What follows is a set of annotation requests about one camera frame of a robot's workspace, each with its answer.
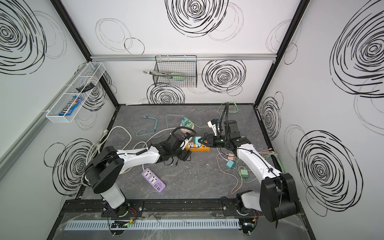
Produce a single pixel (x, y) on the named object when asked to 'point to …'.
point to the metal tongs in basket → (169, 74)
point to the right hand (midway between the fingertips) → (200, 141)
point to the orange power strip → (192, 147)
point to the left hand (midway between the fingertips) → (188, 149)
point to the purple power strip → (154, 180)
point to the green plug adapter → (189, 123)
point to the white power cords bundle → (95, 147)
